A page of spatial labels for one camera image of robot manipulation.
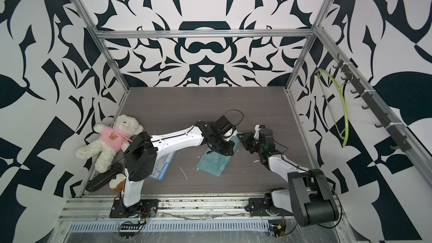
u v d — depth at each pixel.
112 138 0.87
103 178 0.80
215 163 0.82
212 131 0.65
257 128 0.85
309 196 0.43
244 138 0.82
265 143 0.69
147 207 0.74
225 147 0.74
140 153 0.52
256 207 0.74
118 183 0.79
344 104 0.68
